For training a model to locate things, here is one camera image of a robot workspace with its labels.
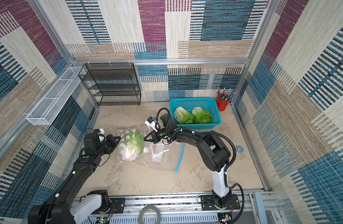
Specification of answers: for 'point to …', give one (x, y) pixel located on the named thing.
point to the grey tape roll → (147, 207)
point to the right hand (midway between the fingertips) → (147, 140)
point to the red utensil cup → (222, 104)
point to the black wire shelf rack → (113, 84)
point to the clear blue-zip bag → (163, 156)
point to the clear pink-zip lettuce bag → (132, 144)
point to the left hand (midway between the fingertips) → (121, 136)
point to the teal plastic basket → (208, 104)
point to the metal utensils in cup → (227, 95)
